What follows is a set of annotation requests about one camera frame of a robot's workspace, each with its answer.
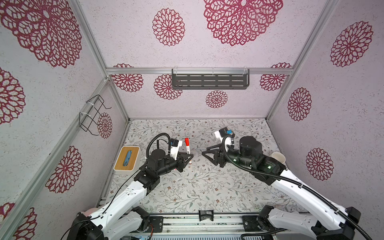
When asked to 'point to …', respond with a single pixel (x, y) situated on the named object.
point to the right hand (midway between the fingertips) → (204, 149)
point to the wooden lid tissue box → (128, 160)
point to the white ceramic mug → (280, 156)
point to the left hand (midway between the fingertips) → (191, 157)
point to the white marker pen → (187, 142)
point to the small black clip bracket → (204, 214)
